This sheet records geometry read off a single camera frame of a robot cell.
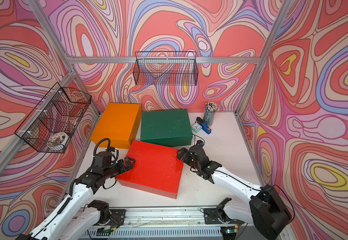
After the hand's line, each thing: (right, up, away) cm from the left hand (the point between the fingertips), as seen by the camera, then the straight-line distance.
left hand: (131, 163), depth 81 cm
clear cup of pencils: (+48, +33, +17) cm, 61 cm away
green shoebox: (+21, +20, +14) cm, 32 cm away
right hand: (+28, +2, +3) cm, 29 cm away
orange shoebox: (-20, +23, +37) cm, 48 cm away
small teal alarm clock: (+40, +20, +26) cm, 52 cm away
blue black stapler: (+46, +20, +26) cm, 56 cm away
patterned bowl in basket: (-34, +15, -8) cm, 38 cm away
